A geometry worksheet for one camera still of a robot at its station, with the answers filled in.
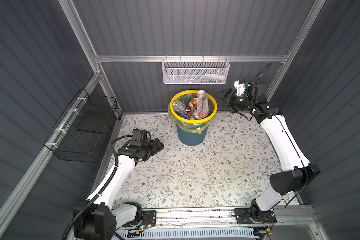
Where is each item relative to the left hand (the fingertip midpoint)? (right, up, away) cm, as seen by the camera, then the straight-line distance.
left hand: (158, 148), depth 81 cm
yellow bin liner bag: (+20, +12, -5) cm, 23 cm away
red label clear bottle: (+19, +19, +4) cm, 27 cm away
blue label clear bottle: (+12, +22, +1) cm, 25 cm away
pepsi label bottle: (+16, +18, +5) cm, 24 cm away
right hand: (+31, +25, -11) cm, 41 cm away
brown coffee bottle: (+19, +25, +7) cm, 32 cm away
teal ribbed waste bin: (+18, +3, +23) cm, 29 cm away
